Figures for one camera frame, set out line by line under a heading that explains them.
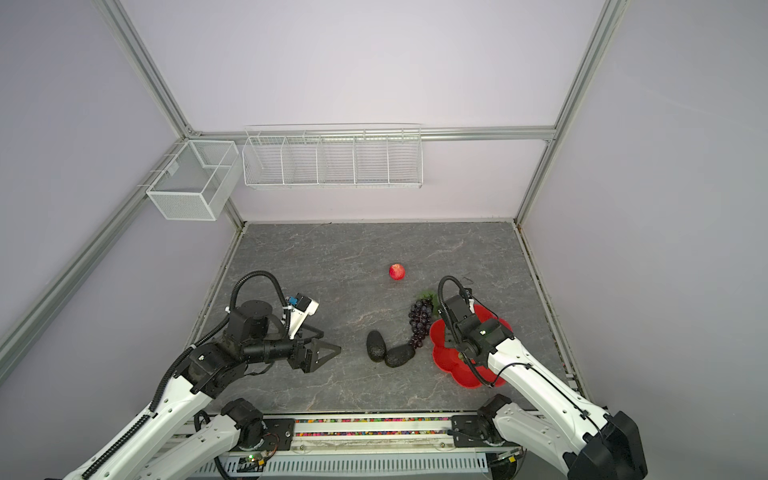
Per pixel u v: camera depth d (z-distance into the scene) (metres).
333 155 1.00
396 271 1.02
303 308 0.63
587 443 0.39
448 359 0.85
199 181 0.99
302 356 0.61
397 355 0.83
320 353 0.61
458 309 0.62
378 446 0.74
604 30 0.72
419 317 0.91
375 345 0.85
